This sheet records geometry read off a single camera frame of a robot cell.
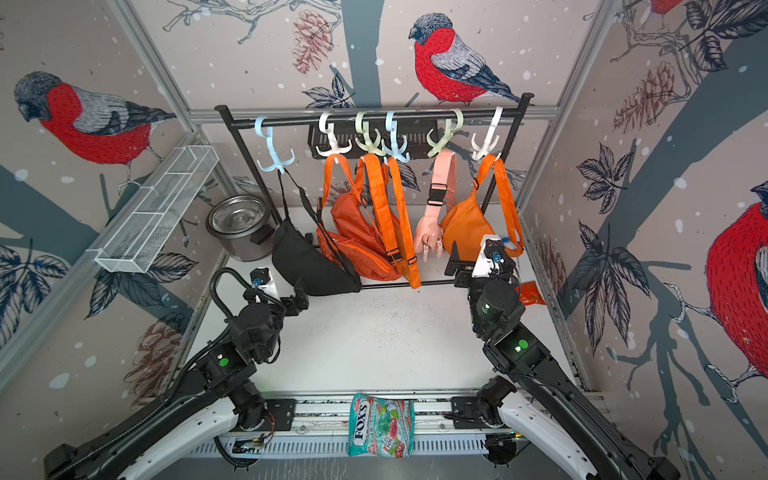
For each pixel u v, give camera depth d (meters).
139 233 0.73
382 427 0.69
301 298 0.67
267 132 0.61
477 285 0.58
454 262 0.60
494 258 0.52
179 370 0.85
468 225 0.85
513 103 0.93
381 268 0.88
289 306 0.64
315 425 0.73
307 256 0.87
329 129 0.63
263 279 0.60
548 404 0.46
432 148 0.70
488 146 0.69
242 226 1.03
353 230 0.86
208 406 0.52
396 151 0.68
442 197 0.75
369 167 0.68
